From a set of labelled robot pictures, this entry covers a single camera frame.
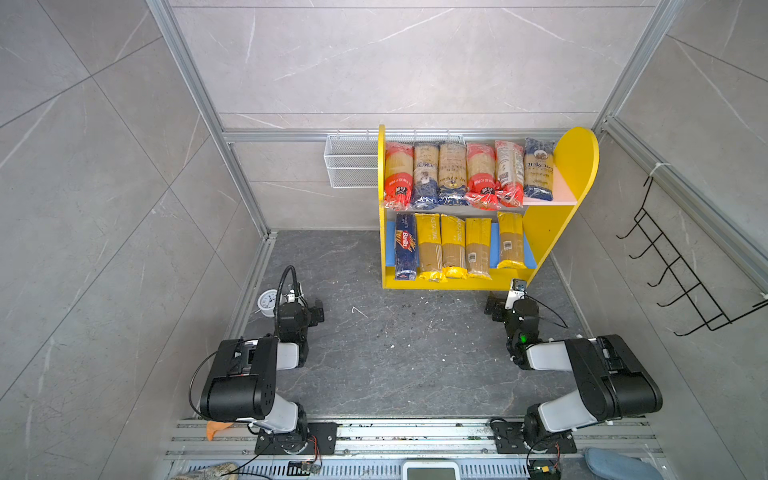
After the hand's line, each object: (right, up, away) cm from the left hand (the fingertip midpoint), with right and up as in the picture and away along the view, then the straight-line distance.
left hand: (299, 295), depth 93 cm
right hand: (+66, +1, 0) cm, 66 cm away
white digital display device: (+39, -36, -27) cm, 59 cm away
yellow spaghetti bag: (+57, +16, +1) cm, 60 cm away
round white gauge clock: (-11, -2, +3) cm, 12 cm away
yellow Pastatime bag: (+50, +19, +2) cm, 53 cm away
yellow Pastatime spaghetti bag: (+42, +15, 0) cm, 44 cm away
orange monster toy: (-15, -30, -20) cm, 39 cm away
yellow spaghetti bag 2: (+68, +18, 0) cm, 70 cm away
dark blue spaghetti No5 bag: (+34, +15, -3) cm, 37 cm away
